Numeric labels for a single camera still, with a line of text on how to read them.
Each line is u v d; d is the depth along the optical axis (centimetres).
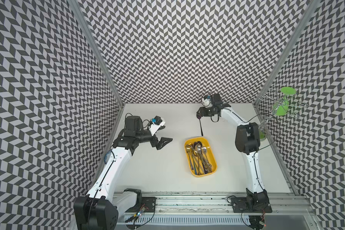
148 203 72
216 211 75
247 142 62
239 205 74
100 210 37
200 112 97
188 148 93
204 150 91
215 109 81
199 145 93
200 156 91
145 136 64
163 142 65
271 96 144
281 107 76
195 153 91
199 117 110
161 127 75
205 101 96
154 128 65
